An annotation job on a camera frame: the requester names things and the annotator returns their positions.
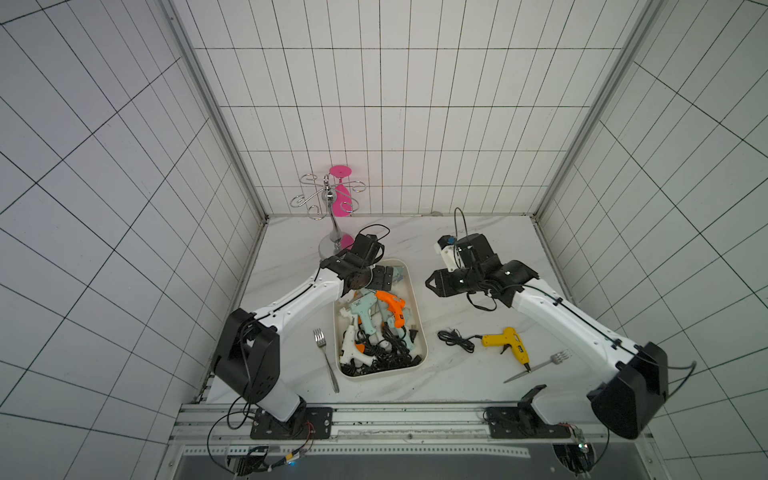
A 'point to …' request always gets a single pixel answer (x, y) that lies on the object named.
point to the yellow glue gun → (511, 338)
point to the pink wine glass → (342, 201)
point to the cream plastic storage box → (378, 332)
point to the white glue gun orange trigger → (352, 350)
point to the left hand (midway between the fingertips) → (372, 281)
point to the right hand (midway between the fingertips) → (422, 284)
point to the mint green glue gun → (362, 307)
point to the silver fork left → (321, 343)
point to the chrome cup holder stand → (329, 194)
